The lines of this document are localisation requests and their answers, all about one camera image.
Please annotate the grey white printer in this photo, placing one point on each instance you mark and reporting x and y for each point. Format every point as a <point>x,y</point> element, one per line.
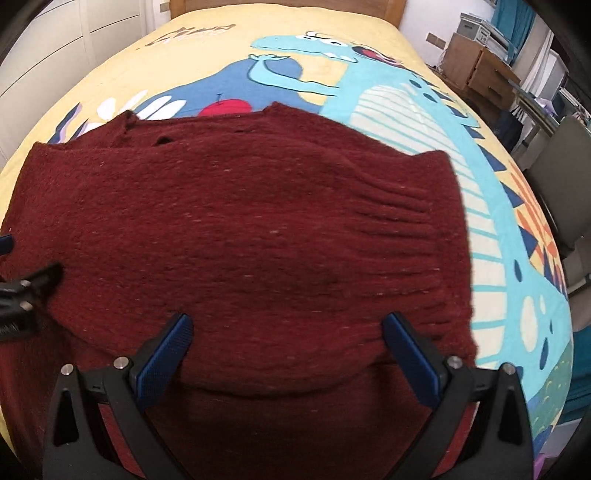
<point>485,30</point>

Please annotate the dark red knit sweater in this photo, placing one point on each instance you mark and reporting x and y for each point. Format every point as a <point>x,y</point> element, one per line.
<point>258,240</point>

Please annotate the wooden bedside cabinet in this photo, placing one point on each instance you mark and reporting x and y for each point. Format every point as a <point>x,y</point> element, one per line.
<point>485,74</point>

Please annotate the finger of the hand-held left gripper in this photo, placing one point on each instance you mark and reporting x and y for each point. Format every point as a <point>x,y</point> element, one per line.
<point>5,244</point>
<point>39,277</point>

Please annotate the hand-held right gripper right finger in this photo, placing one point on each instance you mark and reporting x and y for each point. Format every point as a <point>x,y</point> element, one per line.
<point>411,357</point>

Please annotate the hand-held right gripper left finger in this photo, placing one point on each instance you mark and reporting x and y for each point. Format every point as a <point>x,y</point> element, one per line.
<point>166,357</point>

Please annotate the dark bag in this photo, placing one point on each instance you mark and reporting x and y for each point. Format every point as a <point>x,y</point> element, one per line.
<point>510,129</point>

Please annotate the yellow dinosaur printed blanket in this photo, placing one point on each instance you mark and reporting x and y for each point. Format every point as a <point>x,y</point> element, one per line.
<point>498,221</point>

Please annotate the teal curtain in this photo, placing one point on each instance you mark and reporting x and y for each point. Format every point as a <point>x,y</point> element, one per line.
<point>512,16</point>

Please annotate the grey chair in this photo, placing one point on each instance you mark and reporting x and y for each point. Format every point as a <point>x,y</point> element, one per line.
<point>561,184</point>

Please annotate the white wardrobe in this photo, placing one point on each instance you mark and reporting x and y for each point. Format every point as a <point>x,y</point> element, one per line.
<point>60,60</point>

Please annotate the wooden bed headboard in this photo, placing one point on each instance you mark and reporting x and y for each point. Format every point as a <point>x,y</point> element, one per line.
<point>286,7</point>

